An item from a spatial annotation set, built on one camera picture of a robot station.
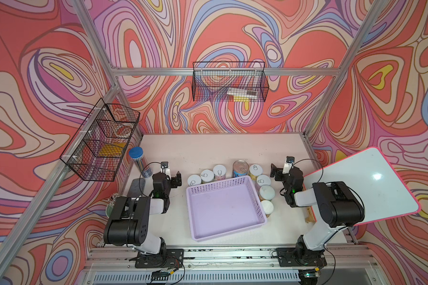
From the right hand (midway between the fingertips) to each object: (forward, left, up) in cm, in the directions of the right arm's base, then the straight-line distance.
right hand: (281, 168), depth 96 cm
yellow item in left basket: (-6, +78, +27) cm, 83 cm away
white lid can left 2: (-1, +34, +1) cm, 34 cm away
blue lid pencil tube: (+2, +75, +14) cm, 76 cm away
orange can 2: (-23, +13, +2) cm, 26 cm away
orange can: (-15, +12, +2) cm, 20 cm away
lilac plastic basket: (-19, +33, -5) cm, 39 cm away
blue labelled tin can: (-3, +24, +5) cm, 24 cm away
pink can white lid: (-7, +12, 0) cm, 14 cm away
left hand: (-2, +61, +2) cm, 61 cm away
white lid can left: (-4, +41, +1) cm, 41 cm away
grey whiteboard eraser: (-8, +79, -2) cm, 79 cm away
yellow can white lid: (-1, +15, 0) cm, 15 cm away
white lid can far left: (-6, +48, +1) cm, 48 cm away
